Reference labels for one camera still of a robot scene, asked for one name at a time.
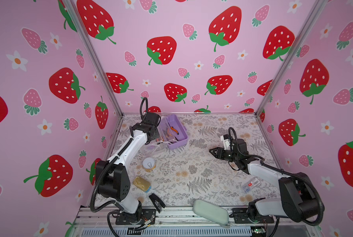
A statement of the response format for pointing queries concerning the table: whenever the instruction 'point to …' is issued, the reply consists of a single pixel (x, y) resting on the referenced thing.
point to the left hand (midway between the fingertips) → (152, 134)
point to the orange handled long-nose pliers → (172, 128)
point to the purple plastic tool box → (173, 133)
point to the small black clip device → (158, 204)
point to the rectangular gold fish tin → (142, 184)
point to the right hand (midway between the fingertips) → (210, 150)
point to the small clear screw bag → (251, 184)
